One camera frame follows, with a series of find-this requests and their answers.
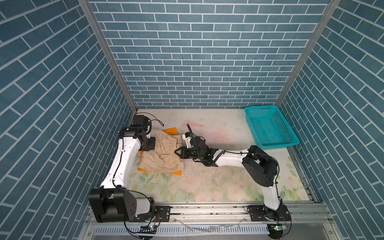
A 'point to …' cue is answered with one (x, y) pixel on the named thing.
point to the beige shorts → (163, 158)
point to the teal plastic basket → (269, 127)
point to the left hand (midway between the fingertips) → (149, 145)
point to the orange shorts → (172, 131)
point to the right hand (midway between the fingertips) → (173, 150)
